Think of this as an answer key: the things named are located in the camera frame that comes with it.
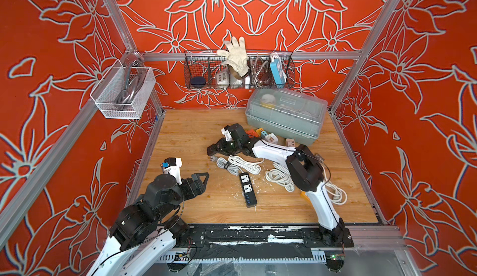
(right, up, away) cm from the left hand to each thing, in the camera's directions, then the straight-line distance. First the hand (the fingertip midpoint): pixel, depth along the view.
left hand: (202, 175), depth 65 cm
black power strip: (+19, -15, +16) cm, 29 cm away
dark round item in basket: (-9, +42, +32) cm, 53 cm away
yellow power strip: (+25, +15, +38) cm, 48 cm away
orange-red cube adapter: (+20, +14, +33) cm, 41 cm away
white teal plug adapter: (+28, +14, +34) cm, 46 cm away
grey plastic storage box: (+42, +24, +30) cm, 57 cm away
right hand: (-2, +6, +23) cm, 24 cm away
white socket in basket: (+5, +42, +28) cm, 51 cm away
